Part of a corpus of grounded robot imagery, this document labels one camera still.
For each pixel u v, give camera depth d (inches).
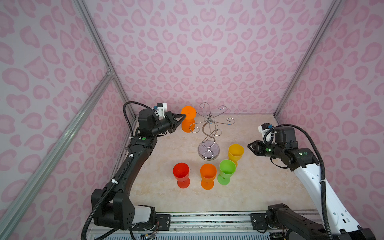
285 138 21.0
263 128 26.1
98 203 14.6
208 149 38.5
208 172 30.4
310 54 33.2
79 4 26.5
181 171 30.6
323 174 17.1
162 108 27.2
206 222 29.5
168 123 25.6
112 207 15.6
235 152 34.6
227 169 32.4
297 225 21.0
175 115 27.2
